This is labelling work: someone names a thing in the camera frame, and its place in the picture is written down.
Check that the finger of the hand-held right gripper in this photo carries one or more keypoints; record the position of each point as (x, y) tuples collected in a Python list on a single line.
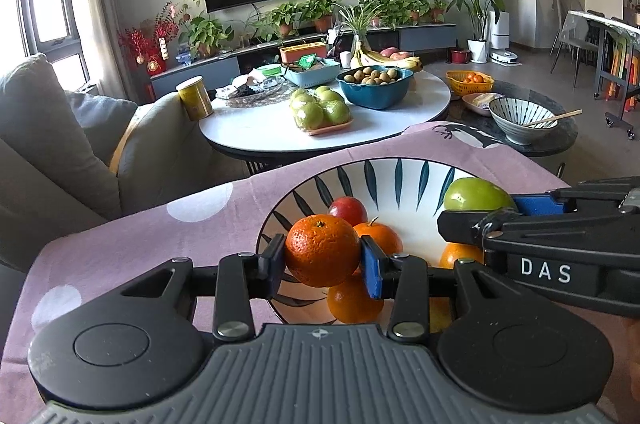
[(460, 226), (537, 205)]

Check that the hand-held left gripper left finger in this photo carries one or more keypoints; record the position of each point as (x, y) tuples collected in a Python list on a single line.
[(270, 269)]

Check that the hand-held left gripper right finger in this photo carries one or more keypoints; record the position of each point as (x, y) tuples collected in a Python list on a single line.
[(372, 269)]

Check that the small orange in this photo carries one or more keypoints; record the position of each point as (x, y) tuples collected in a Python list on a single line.
[(457, 255)]

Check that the green apple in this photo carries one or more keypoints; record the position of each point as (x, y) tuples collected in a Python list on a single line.
[(475, 194)]

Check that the large textured orange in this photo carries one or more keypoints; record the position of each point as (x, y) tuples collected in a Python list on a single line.
[(320, 249)]

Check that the red apple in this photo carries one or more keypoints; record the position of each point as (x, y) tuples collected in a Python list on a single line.
[(347, 210)]

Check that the large striped white bowl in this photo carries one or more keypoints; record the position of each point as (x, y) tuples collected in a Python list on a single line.
[(400, 199)]

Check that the yellow-orange citrus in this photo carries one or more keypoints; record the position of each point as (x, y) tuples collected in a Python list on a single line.
[(440, 315)]

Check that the dark glass table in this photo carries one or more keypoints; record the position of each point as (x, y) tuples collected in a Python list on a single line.
[(565, 139)]

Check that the small striped bowl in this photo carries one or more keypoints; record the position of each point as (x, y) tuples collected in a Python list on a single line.
[(520, 129)]

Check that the wooden chopsticks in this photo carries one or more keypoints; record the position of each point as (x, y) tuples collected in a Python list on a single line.
[(555, 118)]

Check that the pink plate with food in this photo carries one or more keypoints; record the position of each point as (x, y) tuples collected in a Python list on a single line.
[(480, 103)]

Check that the round white table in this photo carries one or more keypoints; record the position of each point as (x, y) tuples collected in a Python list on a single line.
[(260, 129)]

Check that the orange basket of tangerines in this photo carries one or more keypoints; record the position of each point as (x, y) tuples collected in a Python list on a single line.
[(469, 81)]

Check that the grey cushion with yellow trim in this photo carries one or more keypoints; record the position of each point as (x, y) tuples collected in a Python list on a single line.
[(165, 154)]

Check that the blue bowl of kiwis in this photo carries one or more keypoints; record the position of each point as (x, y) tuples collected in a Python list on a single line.
[(375, 94)]

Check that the stack of colourful stools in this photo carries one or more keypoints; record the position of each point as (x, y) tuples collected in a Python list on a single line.
[(625, 74)]

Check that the tray of green apples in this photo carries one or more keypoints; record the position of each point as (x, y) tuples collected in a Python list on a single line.
[(320, 111)]

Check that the tall plant in white pot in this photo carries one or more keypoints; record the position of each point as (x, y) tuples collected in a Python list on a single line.
[(477, 50)]

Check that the grey dining chair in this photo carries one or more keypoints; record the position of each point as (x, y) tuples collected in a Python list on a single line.
[(572, 41)]

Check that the red plant pot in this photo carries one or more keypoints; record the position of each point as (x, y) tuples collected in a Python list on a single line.
[(460, 56)]

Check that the glass tray of snacks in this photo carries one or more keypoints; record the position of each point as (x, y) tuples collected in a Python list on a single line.
[(250, 91)]

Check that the yellow canister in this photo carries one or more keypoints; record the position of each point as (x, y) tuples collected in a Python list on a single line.
[(195, 100)]

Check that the bunch of bananas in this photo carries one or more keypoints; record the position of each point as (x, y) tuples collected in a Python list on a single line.
[(380, 58)]

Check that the pink peaches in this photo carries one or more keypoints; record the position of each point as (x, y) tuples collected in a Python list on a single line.
[(391, 52)]

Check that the grey television cabinet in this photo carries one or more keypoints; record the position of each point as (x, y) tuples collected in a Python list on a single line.
[(430, 36)]

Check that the marble top dining table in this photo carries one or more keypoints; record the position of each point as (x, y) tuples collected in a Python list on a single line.
[(615, 26)]

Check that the blue plastic basket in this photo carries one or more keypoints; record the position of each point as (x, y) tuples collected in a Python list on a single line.
[(312, 76)]

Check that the white cup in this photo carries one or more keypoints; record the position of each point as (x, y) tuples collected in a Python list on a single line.
[(345, 59)]

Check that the orange rectangular box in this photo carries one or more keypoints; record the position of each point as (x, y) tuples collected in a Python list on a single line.
[(302, 53)]

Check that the potted green plant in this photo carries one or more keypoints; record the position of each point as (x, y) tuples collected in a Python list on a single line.
[(210, 34), (377, 9), (320, 11), (412, 6), (281, 16), (439, 9)]

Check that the spider plant in glass vase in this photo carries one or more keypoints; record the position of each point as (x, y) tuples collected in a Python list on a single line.
[(360, 29)]

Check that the light grey pillow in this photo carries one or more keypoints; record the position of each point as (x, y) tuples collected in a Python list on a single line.
[(100, 124)]

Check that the blue white figurine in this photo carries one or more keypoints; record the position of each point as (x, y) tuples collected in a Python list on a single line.
[(184, 56)]

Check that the grey sofa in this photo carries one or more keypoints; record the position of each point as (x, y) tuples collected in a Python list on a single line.
[(45, 144)]

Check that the red festive decoration plant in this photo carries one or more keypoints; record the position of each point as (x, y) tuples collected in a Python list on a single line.
[(150, 39)]

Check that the beige curtain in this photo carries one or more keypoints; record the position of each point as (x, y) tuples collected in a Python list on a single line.
[(97, 4)]

